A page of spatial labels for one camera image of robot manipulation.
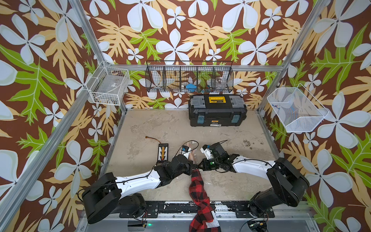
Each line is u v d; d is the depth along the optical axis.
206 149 0.82
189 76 0.99
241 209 0.74
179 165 0.61
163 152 0.93
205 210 0.73
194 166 0.82
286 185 0.44
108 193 0.41
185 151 0.72
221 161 0.69
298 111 0.82
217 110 0.96
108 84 0.86
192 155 0.84
